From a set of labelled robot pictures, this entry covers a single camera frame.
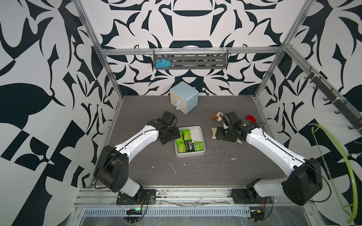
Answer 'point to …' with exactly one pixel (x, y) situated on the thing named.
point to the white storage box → (197, 136)
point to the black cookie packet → (190, 145)
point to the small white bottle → (177, 103)
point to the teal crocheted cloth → (162, 64)
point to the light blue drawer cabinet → (186, 95)
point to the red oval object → (251, 117)
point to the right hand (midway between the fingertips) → (217, 133)
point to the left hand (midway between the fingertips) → (174, 134)
